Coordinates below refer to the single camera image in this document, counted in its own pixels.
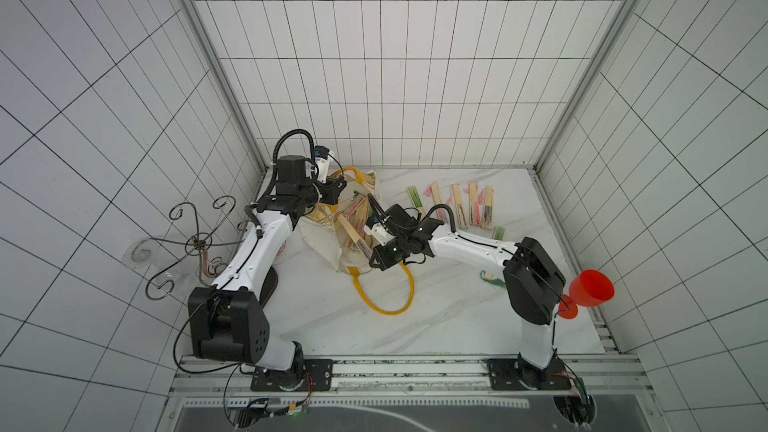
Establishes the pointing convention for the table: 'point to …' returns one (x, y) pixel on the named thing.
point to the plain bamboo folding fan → (458, 199)
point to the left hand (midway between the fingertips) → (343, 187)
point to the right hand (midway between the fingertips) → (373, 253)
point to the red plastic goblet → (588, 289)
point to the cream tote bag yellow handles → (336, 229)
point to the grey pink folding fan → (487, 208)
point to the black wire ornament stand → (198, 245)
